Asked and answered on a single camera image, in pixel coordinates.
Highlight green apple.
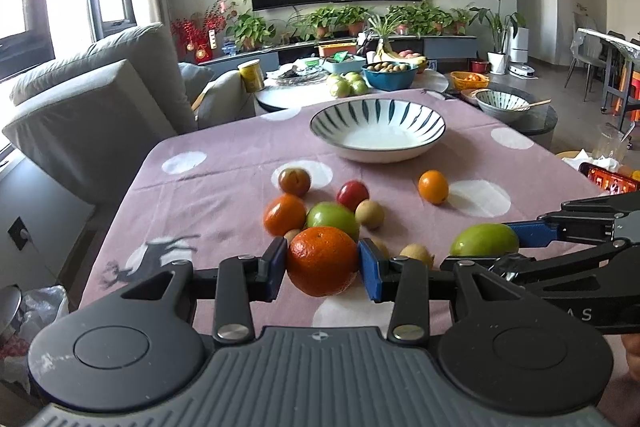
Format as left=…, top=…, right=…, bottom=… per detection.
left=449, top=223, right=520, bottom=257
left=306, top=202, right=360, bottom=242

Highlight large orange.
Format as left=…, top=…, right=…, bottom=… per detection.
left=286, top=227, right=359, bottom=297

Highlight tan kiwi near gripper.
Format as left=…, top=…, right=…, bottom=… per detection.
left=399, top=243, right=434, bottom=269

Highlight red patterned box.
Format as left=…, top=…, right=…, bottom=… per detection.
left=578, top=162, right=639, bottom=195

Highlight tan kiwi middle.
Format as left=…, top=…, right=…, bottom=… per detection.
left=355, top=199, right=385, bottom=230

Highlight orange tangerine left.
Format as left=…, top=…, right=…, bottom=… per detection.
left=262, top=194, right=307, bottom=236

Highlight mauve polka dot tablecloth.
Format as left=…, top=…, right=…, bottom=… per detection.
left=82, top=90, right=598, bottom=303

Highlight small orange at right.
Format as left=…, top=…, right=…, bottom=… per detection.
left=418, top=170, right=449, bottom=206

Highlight green apple in pile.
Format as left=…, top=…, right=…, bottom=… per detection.
left=306, top=202, right=360, bottom=242

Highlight red apple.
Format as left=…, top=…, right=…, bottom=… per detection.
left=336, top=180, right=370, bottom=212

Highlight dark brownish fruit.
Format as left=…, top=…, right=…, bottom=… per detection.
left=278, top=167, right=311, bottom=197

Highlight striped white ceramic bowl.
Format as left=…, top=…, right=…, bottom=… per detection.
left=309, top=96, right=446, bottom=164

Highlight small striped bowl with spoon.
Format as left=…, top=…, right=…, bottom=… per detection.
left=473, top=89, right=550, bottom=124

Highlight dining chair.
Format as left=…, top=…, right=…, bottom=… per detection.
left=564, top=12, right=606, bottom=100

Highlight round coffee table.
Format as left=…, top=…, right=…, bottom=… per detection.
left=254, top=69, right=449, bottom=115

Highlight tall potted plant white pot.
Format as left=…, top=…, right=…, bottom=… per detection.
left=470, top=0, right=526, bottom=75

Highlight orange tray of fruit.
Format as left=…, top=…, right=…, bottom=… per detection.
left=450, top=72, right=490, bottom=91

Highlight green apples on coffee table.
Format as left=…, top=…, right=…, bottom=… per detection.
left=326, top=72, right=369, bottom=98

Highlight blue bowl of fruit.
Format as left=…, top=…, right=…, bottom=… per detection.
left=361, top=62, right=418, bottom=92

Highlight yellow tin can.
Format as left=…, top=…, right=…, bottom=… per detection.
left=238, top=58, right=265, bottom=93

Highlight grey sofa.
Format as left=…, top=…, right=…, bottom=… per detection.
left=1, top=23, right=255, bottom=205

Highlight tv console cabinet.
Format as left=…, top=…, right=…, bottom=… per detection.
left=202, top=35, right=478, bottom=75

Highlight red flower decoration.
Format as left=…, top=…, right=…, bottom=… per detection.
left=170, top=0, right=238, bottom=64

